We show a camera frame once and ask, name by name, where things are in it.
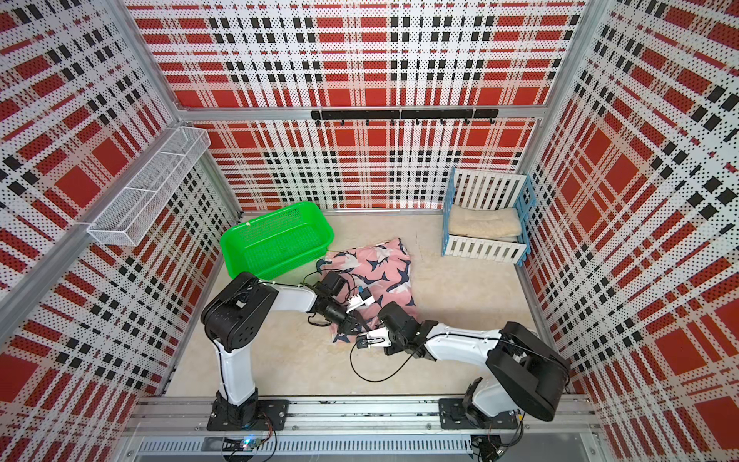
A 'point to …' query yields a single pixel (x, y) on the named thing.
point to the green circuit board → (248, 444)
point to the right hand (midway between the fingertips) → (393, 320)
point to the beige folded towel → (498, 223)
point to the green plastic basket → (264, 244)
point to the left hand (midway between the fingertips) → (371, 331)
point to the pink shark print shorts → (381, 275)
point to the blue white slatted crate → (495, 190)
